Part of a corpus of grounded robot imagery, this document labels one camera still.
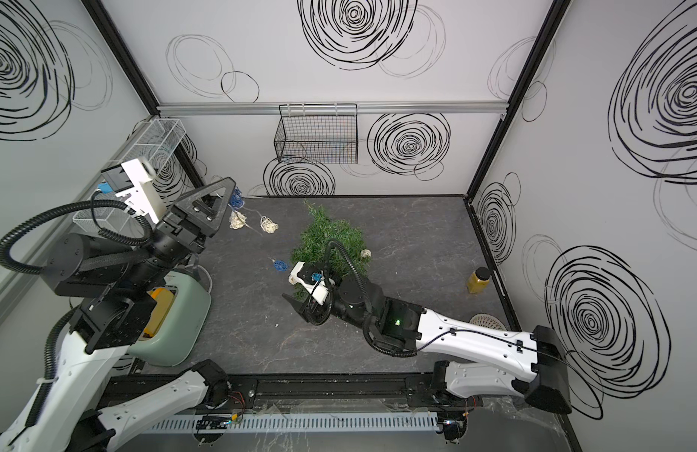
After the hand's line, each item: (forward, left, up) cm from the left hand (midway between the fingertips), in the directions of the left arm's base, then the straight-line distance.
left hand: (233, 185), depth 39 cm
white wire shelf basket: (+48, +48, -27) cm, 73 cm away
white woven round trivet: (+3, -58, -54) cm, 79 cm away
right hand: (0, -5, -28) cm, 28 cm away
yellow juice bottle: (+14, -57, -50) cm, 77 cm away
